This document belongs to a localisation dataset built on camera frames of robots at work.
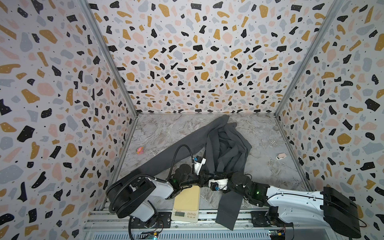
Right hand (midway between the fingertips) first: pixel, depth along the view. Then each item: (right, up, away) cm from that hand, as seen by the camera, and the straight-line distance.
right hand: (214, 170), depth 78 cm
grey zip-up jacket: (+8, +8, +20) cm, 23 cm away
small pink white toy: (+44, +4, +17) cm, 47 cm away
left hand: (0, -3, 0) cm, 3 cm away
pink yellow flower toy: (-46, +7, +17) cm, 50 cm away
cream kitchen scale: (-15, -18, -2) cm, 23 cm away
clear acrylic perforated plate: (+44, +11, +27) cm, 53 cm away
